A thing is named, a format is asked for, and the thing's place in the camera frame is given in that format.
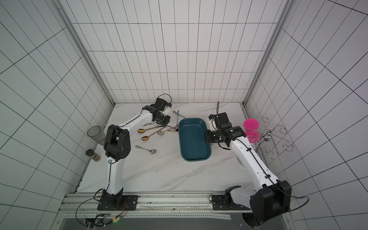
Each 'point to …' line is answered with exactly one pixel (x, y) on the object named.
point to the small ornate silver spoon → (151, 151)
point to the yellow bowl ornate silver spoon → (174, 111)
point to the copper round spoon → (146, 137)
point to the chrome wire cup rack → (270, 139)
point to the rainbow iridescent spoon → (178, 113)
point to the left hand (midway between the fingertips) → (165, 122)
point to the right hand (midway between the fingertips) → (200, 136)
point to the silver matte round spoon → (161, 132)
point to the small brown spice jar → (94, 155)
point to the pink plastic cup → (251, 127)
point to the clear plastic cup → (97, 133)
